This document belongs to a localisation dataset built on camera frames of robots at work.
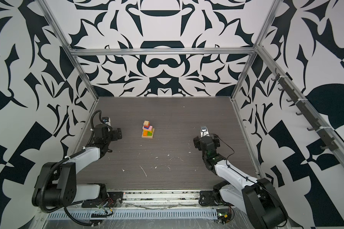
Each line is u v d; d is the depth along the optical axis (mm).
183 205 728
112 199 733
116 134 850
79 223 674
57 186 424
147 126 921
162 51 934
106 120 804
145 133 968
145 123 913
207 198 743
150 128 939
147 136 964
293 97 624
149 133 964
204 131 741
